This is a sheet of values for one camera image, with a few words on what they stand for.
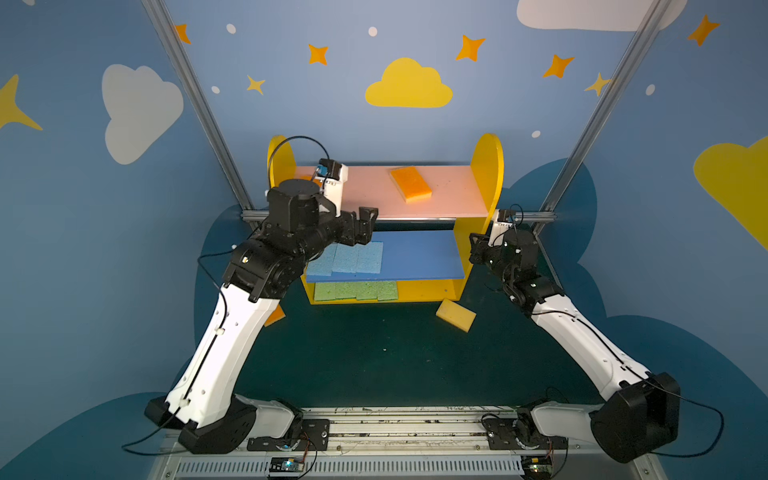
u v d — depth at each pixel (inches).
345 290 38.8
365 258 36.4
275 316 37.2
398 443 28.9
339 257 36.3
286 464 28.0
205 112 33.9
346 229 20.1
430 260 41.7
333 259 35.8
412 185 29.0
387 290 38.9
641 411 15.5
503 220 26.1
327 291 38.7
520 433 26.6
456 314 37.9
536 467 28.3
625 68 31.0
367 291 38.8
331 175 18.6
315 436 29.2
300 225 16.3
